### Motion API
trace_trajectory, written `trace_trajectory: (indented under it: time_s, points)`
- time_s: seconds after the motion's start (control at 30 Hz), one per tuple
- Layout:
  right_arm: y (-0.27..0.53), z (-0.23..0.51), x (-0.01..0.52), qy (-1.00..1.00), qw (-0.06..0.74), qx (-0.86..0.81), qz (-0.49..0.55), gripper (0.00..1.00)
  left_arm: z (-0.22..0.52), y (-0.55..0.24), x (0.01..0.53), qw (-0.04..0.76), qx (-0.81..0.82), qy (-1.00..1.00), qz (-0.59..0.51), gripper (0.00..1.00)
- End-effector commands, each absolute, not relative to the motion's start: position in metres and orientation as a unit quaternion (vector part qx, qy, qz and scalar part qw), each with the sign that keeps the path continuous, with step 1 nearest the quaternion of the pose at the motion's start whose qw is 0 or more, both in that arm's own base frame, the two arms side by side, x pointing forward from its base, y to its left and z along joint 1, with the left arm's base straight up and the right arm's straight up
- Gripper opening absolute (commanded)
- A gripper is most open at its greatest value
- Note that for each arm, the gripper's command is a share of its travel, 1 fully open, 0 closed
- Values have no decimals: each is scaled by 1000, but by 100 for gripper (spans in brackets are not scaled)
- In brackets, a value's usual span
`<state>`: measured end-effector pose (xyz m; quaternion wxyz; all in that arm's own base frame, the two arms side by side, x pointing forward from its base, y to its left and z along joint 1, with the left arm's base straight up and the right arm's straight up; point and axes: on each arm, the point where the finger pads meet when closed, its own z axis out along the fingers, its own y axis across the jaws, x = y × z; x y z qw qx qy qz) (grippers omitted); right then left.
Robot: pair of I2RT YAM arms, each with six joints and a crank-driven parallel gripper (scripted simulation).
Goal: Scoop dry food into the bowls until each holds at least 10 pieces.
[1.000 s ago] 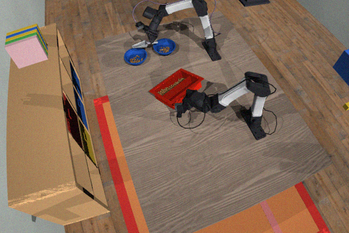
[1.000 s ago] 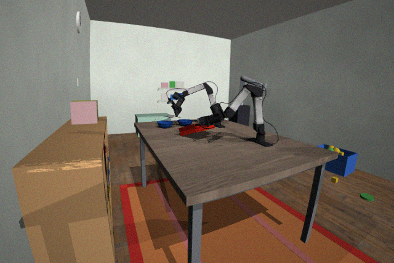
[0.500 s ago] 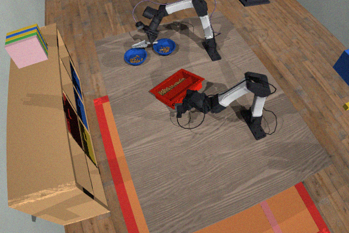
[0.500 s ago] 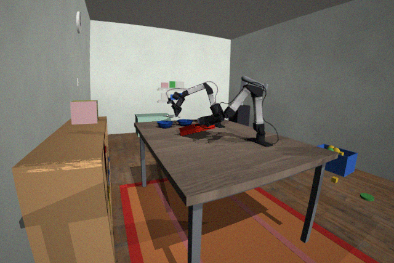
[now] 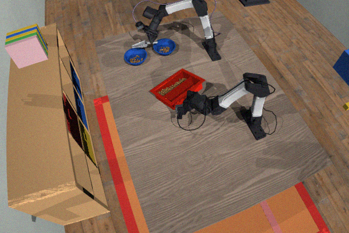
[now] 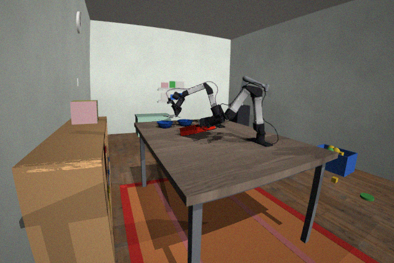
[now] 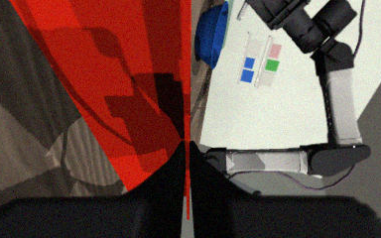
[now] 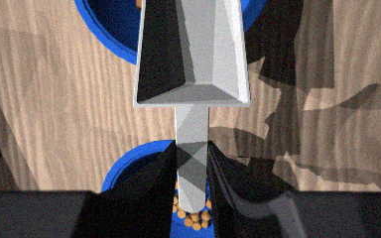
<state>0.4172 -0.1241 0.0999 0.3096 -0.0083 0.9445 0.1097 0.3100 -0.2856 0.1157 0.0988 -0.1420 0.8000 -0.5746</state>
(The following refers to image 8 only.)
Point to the blue bowl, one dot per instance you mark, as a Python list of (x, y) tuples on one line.
[(134, 161), (116, 23)]

